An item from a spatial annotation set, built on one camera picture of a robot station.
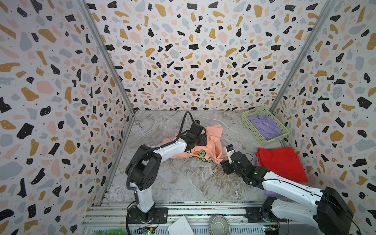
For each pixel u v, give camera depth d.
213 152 0.90
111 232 0.66
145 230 0.70
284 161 0.89
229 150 0.73
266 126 1.09
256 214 0.73
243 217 0.75
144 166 0.49
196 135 0.73
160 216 0.73
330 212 0.40
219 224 0.72
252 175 0.61
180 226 0.68
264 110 1.17
